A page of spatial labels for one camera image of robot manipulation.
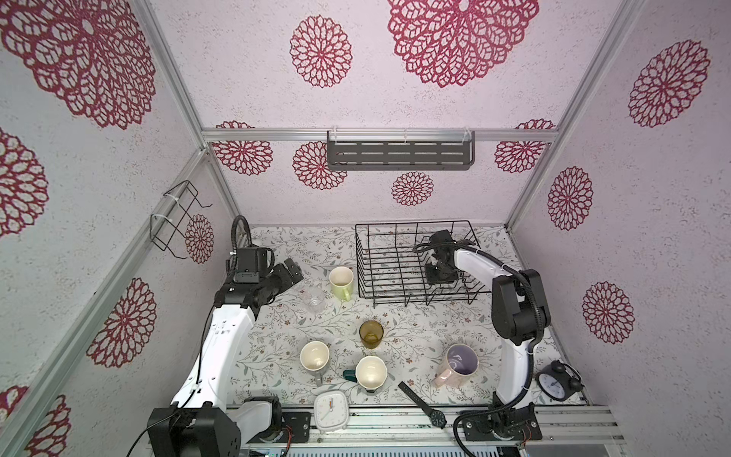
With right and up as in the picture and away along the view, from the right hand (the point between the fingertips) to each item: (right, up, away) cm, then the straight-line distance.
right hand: (432, 275), depth 100 cm
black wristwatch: (-5, -36, -24) cm, 43 cm away
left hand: (-45, +1, -19) cm, 49 cm away
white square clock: (-33, -33, -26) cm, 53 cm away
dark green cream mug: (-22, -26, -20) cm, 40 cm away
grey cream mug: (-39, -23, -17) cm, 48 cm away
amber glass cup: (-22, -17, -10) cm, 30 cm away
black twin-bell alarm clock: (+27, -26, -25) cm, 45 cm away
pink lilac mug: (+4, -24, -18) cm, 30 cm away
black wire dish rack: (-12, +5, +9) cm, 16 cm away
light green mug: (-32, -1, -5) cm, 32 cm away
